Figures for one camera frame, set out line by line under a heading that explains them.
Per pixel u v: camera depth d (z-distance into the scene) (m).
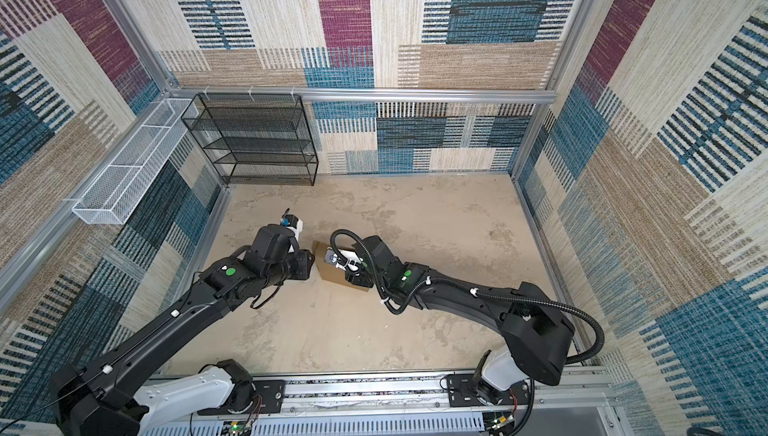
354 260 0.68
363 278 0.72
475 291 0.48
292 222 0.68
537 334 0.43
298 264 0.70
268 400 0.73
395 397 0.75
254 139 1.11
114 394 0.39
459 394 0.73
